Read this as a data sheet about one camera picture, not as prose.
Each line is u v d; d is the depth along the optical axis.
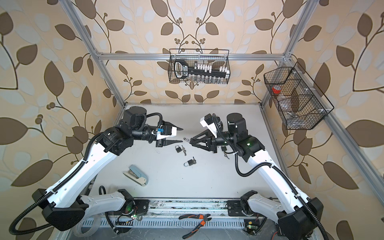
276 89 0.87
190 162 0.89
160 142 0.54
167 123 0.55
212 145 0.55
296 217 0.36
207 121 0.55
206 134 0.62
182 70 0.85
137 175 0.83
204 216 0.72
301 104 0.73
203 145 0.60
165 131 0.47
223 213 0.74
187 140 0.62
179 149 0.96
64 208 0.39
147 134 0.52
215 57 0.91
